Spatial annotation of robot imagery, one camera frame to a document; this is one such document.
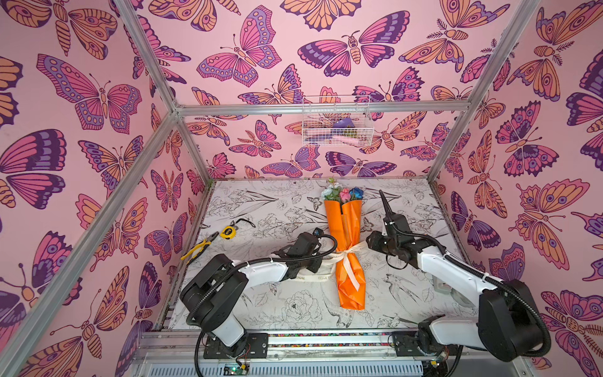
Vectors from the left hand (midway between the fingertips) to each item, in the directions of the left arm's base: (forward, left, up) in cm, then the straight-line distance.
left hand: (320, 253), depth 90 cm
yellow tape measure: (+11, +38, -2) cm, 40 cm away
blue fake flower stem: (+29, -17, +2) cm, 33 cm away
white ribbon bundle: (-4, -4, -3) cm, 6 cm away
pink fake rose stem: (+28, -12, +1) cm, 31 cm away
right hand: (+4, -19, +5) cm, 20 cm away
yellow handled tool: (+2, +51, -4) cm, 51 cm away
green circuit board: (-36, +27, -6) cm, 46 cm away
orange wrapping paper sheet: (+9, -10, +3) cm, 14 cm away
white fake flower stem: (+30, -7, +2) cm, 30 cm away
